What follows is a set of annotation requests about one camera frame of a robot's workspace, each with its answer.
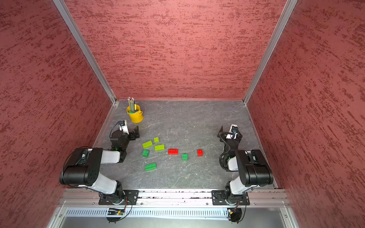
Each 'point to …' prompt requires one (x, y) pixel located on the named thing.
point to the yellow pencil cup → (137, 116)
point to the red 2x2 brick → (200, 152)
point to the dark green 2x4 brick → (151, 166)
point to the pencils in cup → (131, 103)
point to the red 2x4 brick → (173, 151)
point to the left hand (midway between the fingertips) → (131, 129)
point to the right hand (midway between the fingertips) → (228, 129)
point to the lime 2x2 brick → (156, 139)
